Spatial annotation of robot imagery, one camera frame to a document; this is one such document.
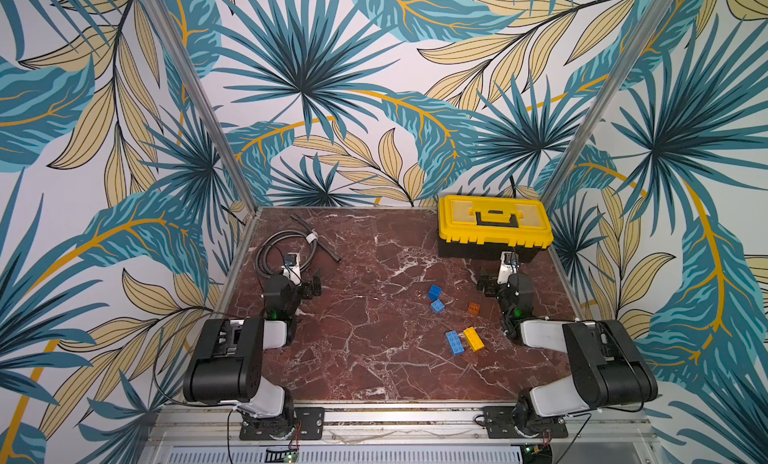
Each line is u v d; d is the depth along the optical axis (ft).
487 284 2.77
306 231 3.60
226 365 1.46
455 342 2.81
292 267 2.58
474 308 3.02
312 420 2.41
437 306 3.04
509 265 2.54
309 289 2.71
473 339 2.82
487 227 3.09
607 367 1.47
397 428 2.41
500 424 2.41
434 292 3.11
